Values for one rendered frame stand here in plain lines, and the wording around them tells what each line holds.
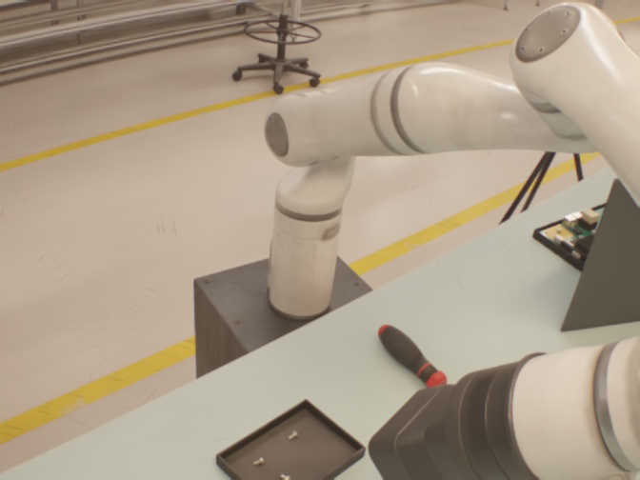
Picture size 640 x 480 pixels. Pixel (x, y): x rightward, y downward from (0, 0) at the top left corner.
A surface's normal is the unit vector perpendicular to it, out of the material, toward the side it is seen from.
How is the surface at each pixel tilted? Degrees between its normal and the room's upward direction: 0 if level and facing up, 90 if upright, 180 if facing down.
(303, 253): 90
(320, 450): 0
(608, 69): 41
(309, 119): 82
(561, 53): 51
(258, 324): 0
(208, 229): 0
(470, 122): 74
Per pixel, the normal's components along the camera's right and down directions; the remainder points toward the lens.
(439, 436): -0.85, -0.12
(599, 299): 0.22, 0.56
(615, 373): -0.73, -0.57
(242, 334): 0.08, -0.83
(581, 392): -0.71, -0.41
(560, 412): -0.72, -0.18
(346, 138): -0.71, 0.59
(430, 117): -0.54, 0.25
